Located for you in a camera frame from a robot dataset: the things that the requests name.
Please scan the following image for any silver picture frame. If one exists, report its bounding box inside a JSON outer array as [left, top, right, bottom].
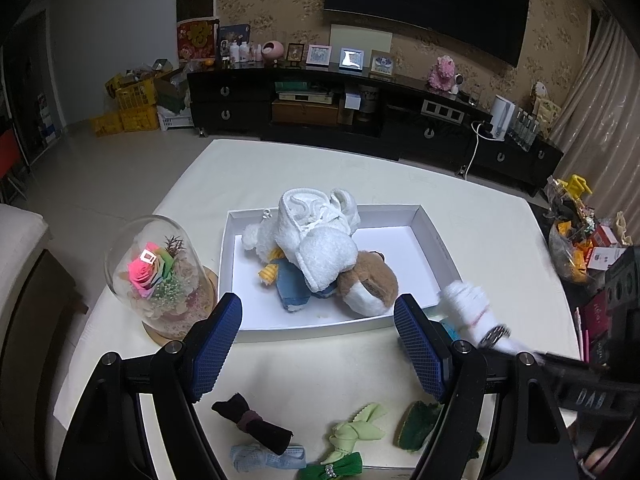
[[339, 47, 366, 73]]

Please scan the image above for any black television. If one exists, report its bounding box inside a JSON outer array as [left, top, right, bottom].
[[322, 0, 532, 68]]

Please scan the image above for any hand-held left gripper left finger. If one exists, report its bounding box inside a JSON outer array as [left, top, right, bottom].
[[55, 291, 243, 480]]

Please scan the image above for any black television cabinet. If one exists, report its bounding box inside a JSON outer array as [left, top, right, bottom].
[[186, 67, 565, 198]]

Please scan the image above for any red chair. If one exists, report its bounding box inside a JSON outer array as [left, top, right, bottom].
[[0, 127, 29, 202]]

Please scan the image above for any white cable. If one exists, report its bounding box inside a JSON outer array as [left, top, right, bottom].
[[462, 120, 494, 182]]

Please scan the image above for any white crate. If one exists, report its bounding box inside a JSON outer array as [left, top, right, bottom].
[[157, 109, 195, 132]]

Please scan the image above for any white picture frame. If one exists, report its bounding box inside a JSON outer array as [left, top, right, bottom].
[[305, 44, 333, 70]]

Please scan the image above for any white cardboard box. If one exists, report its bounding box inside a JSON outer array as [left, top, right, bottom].
[[218, 203, 463, 345]]

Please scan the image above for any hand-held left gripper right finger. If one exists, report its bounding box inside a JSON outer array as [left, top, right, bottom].
[[393, 294, 581, 480]]

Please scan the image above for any green hair bow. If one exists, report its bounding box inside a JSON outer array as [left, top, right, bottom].
[[297, 451, 364, 480]]

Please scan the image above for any dark bead bracelet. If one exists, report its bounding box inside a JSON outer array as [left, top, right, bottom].
[[477, 325, 512, 350]]

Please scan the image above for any blue gift box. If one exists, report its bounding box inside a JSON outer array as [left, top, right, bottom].
[[216, 25, 251, 61]]

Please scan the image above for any mauve hair tie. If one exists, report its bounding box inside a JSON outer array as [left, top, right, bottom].
[[235, 408, 262, 434]]

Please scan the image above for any black cloth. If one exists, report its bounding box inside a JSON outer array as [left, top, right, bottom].
[[211, 393, 295, 457]]

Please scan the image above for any white towel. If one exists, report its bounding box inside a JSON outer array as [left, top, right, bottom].
[[276, 187, 362, 293]]

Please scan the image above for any cream and brown chair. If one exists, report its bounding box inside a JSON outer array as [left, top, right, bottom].
[[0, 203, 91, 411]]

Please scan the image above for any plush bunny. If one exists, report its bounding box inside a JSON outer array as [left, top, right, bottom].
[[242, 210, 341, 314]]

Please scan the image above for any green and white cloth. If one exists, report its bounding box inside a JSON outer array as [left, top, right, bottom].
[[397, 400, 486, 461]]

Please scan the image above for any row of glass bottles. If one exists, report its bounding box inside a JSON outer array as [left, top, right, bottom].
[[510, 109, 542, 152]]

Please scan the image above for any red and gold decoration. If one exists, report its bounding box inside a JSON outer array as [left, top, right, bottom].
[[176, 19, 221, 63]]

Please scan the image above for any glass dome with rose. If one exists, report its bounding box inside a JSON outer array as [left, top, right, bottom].
[[104, 215, 221, 346]]

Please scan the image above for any light green cloth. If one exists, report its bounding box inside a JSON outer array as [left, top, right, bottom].
[[320, 402, 388, 466]]

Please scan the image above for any row of white bottles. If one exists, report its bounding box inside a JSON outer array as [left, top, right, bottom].
[[220, 40, 263, 64]]

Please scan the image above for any wooden box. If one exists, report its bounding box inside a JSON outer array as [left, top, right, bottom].
[[271, 99, 341, 127]]

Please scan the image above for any basket of snacks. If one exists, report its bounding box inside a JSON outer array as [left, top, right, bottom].
[[547, 174, 632, 282]]

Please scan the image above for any grey socket panel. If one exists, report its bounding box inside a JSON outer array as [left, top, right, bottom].
[[421, 100, 463, 122]]

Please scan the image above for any beige picture frame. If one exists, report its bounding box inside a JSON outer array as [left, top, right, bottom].
[[369, 50, 396, 79]]

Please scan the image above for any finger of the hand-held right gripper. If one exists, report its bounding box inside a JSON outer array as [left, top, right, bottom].
[[534, 351, 611, 373]]

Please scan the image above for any brown and white plush animal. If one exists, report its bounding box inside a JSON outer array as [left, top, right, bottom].
[[334, 249, 400, 317]]

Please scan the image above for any beige curtain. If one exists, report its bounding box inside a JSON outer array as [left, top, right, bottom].
[[547, 10, 640, 216]]

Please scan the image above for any white tall appliance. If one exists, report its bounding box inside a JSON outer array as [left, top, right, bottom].
[[490, 95, 516, 141]]

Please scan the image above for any cream plush toy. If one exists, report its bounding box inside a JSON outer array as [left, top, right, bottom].
[[530, 81, 562, 127]]

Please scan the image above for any pink plush toy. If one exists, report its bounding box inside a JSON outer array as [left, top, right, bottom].
[[427, 56, 458, 92]]

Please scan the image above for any light blue cloth bow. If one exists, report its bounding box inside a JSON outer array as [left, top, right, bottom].
[[230, 442, 307, 474]]

